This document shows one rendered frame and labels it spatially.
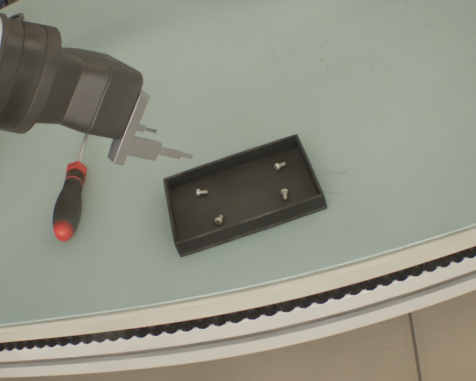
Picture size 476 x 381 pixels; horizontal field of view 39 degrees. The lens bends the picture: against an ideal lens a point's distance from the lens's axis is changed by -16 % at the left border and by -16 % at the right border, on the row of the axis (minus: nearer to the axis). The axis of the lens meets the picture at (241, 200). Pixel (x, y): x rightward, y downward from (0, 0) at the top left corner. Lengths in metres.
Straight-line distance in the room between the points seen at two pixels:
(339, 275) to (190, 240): 0.11
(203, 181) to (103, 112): 0.18
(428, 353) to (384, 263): 1.17
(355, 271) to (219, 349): 0.13
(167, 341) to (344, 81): 0.29
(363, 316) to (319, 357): 1.17
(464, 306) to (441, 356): 0.16
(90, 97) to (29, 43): 0.06
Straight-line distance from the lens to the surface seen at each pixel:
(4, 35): 0.42
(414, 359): 1.67
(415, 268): 0.54
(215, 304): 0.53
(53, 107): 0.44
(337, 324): 0.57
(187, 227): 0.58
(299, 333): 0.57
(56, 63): 0.43
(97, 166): 0.69
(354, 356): 1.71
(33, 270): 0.62
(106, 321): 0.55
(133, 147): 0.48
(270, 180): 0.59
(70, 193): 0.63
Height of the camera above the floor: 1.37
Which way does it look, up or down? 39 degrees down
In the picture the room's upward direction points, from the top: 20 degrees counter-clockwise
